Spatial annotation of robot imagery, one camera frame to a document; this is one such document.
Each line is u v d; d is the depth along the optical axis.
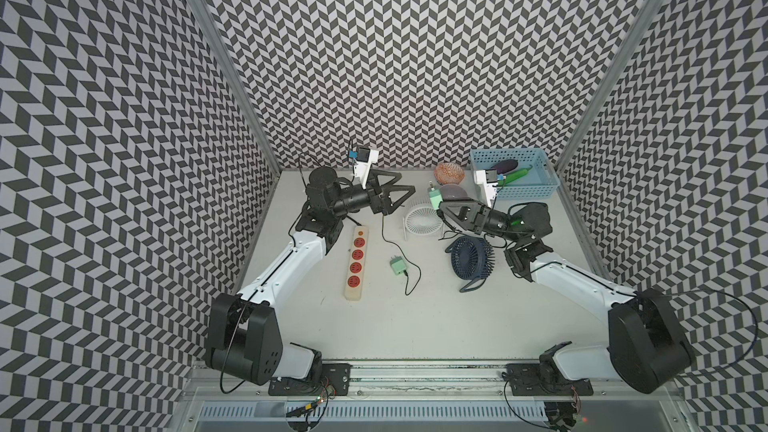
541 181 1.15
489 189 0.64
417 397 0.71
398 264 0.91
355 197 0.63
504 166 1.16
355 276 0.89
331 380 0.72
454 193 1.07
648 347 0.42
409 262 0.94
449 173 1.16
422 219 0.93
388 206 0.63
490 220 0.62
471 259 0.84
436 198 0.64
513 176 1.11
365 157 0.63
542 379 0.66
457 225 0.65
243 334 0.41
